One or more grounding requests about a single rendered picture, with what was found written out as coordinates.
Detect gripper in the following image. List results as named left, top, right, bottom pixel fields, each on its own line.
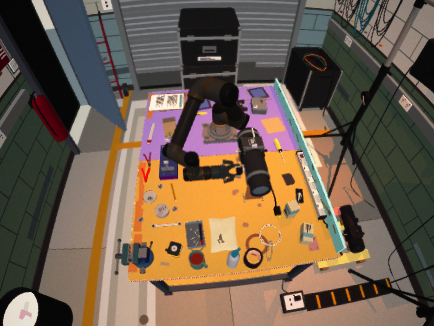
left=211, top=159, right=245, bottom=185

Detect black lens barrel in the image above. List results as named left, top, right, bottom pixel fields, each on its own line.
left=243, top=148, right=273, bottom=198

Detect blue gobo rack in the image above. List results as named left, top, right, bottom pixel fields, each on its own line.
left=158, top=144, right=179, bottom=181

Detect grey roller shutter door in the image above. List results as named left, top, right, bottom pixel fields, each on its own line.
left=111, top=0, right=308, bottom=91

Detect black drum with white top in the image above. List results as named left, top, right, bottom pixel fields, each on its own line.
left=0, top=286, right=74, bottom=326

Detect purple mat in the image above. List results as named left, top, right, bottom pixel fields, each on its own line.
left=140, top=84, right=302, bottom=163

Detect orange square pad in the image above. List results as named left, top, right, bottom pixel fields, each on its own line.
left=260, top=117, right=286, bottom=134

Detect cream paper sheet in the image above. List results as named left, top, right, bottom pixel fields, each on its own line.
left=207, top=216, right=238, bottom=254

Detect grey metal box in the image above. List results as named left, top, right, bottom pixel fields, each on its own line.
left=250, top=97, right=269, bottom=115

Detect small teal box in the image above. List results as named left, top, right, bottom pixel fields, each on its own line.
left=283, top=200, right=301, bottom=219

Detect grey tray of screws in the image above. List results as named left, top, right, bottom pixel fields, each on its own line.
left=184, top=219, right=207, bottom=251

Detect teal bench back board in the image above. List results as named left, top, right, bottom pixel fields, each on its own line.
left=273, top=77, right=349, bottom=254

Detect white power strip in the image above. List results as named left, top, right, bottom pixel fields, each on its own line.
left=296, top=150, right=329, bottom=220

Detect blue framed tablet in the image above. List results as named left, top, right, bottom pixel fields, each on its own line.
left=246, top=85, right=269, bottom=100

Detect black tape roll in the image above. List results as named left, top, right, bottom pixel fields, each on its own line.
left=242, top=247, right=264, bottom=269

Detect white and blue bottle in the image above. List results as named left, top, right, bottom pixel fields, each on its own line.
left=225, top=246, right=243, bottom=269

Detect teal mug with red inside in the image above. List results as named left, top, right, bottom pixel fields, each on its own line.
left=187, top=249, right=209, bottom=271

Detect cream and teal box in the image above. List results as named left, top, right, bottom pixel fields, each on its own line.
left=299, top=222, right=315, bottom=245

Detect black tape measure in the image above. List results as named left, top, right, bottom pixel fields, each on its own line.
left=165, top=240, right=184, bottom=258

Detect black speaker cabinet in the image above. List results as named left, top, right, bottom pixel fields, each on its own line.
left=283, top=46, right=344, bottom=112

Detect black flight case with label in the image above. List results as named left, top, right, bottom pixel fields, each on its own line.
left=178, top=37, right=240, bottom=75

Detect blue bench vise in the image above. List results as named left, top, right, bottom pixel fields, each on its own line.
left=114, top=238, right=157, bottom=275

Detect black spotlight fixture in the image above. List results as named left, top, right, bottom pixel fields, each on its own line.
left=339, top=203, right=367, bottom=254

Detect blue framed workbench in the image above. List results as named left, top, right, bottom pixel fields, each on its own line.
left=127, top=84, right=349, bottom=296

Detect yellow dolly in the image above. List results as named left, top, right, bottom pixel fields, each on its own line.
left=316, top=248, right=371, bottom=271

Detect white floor socket box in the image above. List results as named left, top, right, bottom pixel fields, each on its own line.
left=279, top=289, right=307, bottom=313

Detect red hand truck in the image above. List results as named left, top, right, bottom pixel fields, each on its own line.
left=96, top=9, right=125, bottom=100

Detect grey and black light stand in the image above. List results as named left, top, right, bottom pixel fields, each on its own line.
left=301, top=0, right=434, bottom=198

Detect blue door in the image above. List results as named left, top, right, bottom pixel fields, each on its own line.
left=43, top=0, right=129, bottom=132

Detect red fire extinguisher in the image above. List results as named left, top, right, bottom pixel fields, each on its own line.
left=29, top=92, right=71, bottom=143

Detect black tripod stand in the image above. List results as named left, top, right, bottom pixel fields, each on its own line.
left=346, top=267, right=434, bottom=321

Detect black stage lamp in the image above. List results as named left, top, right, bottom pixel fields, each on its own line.
left=407, top=37, right=434, bottom=93

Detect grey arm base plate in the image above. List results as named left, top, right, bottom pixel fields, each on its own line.
left=201, top=122, right=239, bottom=146

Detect yellow handled screwdriver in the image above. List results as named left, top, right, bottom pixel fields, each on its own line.
left=273, top=137, right=286, bottom=163

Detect white cable ring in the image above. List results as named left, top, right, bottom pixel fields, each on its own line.
left=258, top=223, right=283, bottom=247

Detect brown tape ring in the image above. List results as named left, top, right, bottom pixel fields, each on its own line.
left=245, top=232, right=269, bottom=253

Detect orange and blue cable coil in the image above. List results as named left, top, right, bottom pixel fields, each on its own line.
left=302, top=51, right=329, bottom=73

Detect black and yellow cable ramp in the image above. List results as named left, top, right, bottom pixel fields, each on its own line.
left=304, top=276, right=393, bottom=312

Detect teal hanging cable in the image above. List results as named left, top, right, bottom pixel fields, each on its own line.
left=352, top=0, right=375, bottom=36

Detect grey electrical wall box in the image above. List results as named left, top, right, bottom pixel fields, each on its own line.
left=82, top=0, right=115, bottom=17

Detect black hanging cables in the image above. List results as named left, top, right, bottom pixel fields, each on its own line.
left=333, top=0, right=414, bottom=39

